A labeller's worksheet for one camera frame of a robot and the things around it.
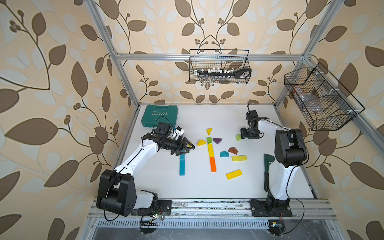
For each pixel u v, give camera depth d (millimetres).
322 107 740
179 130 784
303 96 734
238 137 983
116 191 418
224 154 923
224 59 912
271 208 667
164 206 755
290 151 538
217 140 985
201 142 983
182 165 892
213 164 887
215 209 753
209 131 1042
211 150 956
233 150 934
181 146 697
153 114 1083
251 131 842
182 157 917
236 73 825
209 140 992
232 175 849
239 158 917
